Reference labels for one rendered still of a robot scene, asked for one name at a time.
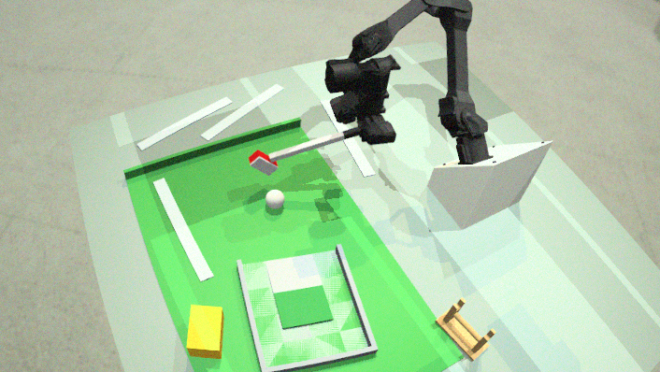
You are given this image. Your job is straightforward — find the white flat bar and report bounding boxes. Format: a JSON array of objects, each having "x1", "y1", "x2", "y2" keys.
[
  {"x1": 137, "y1": 97, "x2": 232, "y2": 151},
  {"x1": 153, "y1": 179, "x2": 214, "y2": 281},
  {"x1": 201, "y1": 84, "x2": 283, "y2": 141},
  {"x1": 320, "y1": 100, "x2": 376, "y2": 177}
]

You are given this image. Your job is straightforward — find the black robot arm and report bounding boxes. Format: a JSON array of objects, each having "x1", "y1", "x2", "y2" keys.
[{"x1": 324, "y1": 0, "x2": 494, "y2": 165}]

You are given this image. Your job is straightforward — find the yellow rectangular block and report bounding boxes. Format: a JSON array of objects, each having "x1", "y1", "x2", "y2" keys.
[{"x1": 186, "y1": 305, "x2": 224, "y2": 359}]

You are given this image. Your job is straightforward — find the white ball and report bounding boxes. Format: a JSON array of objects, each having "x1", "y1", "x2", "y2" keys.
[{"x1": 265, "y1": 190, "x2": 284, "y2": 209}]

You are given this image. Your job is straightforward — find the green flat mat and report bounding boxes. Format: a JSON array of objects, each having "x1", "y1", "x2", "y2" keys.
[{"x1": 127, "y1": 127, "x2": 465, "y2": 372}]

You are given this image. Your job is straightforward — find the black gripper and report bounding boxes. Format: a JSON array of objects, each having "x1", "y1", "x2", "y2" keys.
[{"x1": 357, "y1": 86, "x2": 397, "y2": 145}]

